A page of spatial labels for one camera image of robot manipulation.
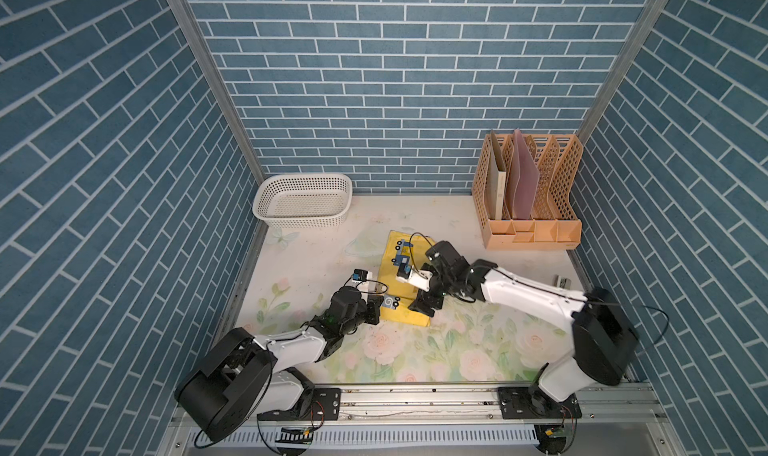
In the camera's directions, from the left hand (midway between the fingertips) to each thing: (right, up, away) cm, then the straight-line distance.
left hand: (390, 301), depth 87 cm
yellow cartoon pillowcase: (+4, +14, +18) cm, 23 cm away
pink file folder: (+41, +37, +5) cm, 55 cm away
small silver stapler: (+55, +4, +8) cm, 55 cm away
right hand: (+8, +4, -1) cm, 9 cm away
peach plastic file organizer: (+56, +22, +16) cm, 62 cm away
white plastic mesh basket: (-36, +32, +33) cm, 58 cm away
